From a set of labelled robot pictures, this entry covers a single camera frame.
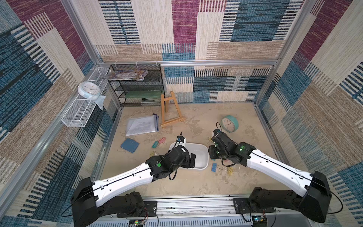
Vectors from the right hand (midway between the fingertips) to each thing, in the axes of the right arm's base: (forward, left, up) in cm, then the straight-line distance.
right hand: (209, 149), depth 80 cm
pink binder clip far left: (+14, +29, -13) cm, 35 cm away
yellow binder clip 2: (-7, -13, -13) cm, 20 cm away
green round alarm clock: (+22, -18, -5) cm, 28 cm away
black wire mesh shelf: (+51, +48, +6) cm, 71 cm away
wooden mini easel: (+27, +25, -10) cm, 38 cm away
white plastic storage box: (+5, +3, -11) cm, 12 cm away
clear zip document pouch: (+27, +50, -13) cm, 58 cm away
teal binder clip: (+10, +34, -12) cm, 37 cm away
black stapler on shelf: (+44, +42, -2) cm, 61 cm away
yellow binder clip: (+3, +35, -12) cm, 37 cm away
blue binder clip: (-5, -4, -13) cm, 14 cm away
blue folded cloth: (+11, +51, -13) cm, 53 cm away
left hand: (-4, +11, +2) cm, 12 cm away
